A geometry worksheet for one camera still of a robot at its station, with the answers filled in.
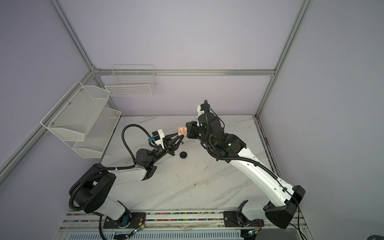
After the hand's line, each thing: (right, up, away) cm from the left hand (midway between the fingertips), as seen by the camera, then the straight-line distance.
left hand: (183, 134), depth 70 cm
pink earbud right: (+6, -30, +15) cm, 34 cm away
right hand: (+1, +5, -5) cm, 7 cm away
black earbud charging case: (-3, -15, +27) cm, 31 cm away
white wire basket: (-36, +34, +25) cm, 56 cm away
